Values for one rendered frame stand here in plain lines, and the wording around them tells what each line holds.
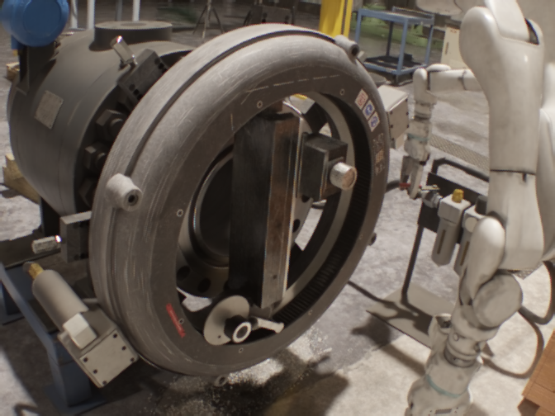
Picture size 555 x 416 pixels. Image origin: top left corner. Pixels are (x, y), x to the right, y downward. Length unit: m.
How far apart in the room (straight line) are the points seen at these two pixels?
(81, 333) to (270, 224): 0.39
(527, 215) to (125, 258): 0.58
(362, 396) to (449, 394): 0.79
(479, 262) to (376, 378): 1.02
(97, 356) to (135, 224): 0.26
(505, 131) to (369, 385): 1.09
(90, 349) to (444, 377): 0.57
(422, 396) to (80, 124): 0.85
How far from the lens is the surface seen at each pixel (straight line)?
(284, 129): 0.89
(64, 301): 1.03
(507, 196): 0.63
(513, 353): 1.91
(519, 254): 0.64
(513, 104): 0.64
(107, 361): 0.94
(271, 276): 1.03
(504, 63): 0.65
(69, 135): 1.17
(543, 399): 1.65
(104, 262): 0.85
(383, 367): 1.66
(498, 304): 0.66
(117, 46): 0.84
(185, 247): 1.05
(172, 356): 0.99
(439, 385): 0.78
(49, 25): 1.41
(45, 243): 0.88
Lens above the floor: 1.07
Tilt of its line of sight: 26 degrees down
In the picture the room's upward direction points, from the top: 6 degrees clockwise
